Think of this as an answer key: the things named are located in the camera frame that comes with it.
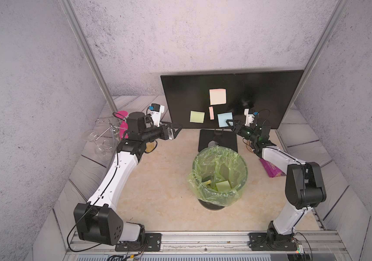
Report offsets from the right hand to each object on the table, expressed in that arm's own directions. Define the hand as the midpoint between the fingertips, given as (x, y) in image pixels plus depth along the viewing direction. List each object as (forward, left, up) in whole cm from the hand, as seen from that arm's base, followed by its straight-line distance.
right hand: (228, 121), depth 86 cm
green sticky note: (+4, +16, -1) cm, 17 cm away
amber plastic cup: (-1, +45, -20) cm, 50 cm away
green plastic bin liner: (-21, +5, -19) cm, 29 cm away
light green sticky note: (-26, +3, -21) cm, 34 cm away
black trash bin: (-21, +5, -18) cm, 28 cm away
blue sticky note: (+2, +3, 0) cm, 3 cm away
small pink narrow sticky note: (+3, +9, +5) cm, 11 cm away
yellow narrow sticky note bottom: (-22, +10, -26) cm, 35 cm away
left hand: (-12, +24, +9) cm, 28 cm away
